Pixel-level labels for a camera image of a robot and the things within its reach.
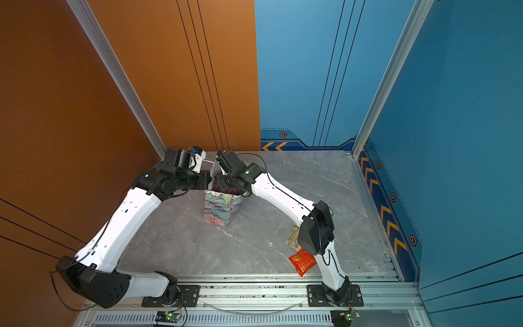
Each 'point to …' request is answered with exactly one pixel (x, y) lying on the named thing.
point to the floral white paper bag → (219, 206)
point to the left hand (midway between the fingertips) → (212, 176)
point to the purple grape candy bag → (234, 191)
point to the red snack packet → (303, 261)
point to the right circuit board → (343, 317)
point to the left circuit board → (167, 317)
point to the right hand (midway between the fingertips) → (221, 180)
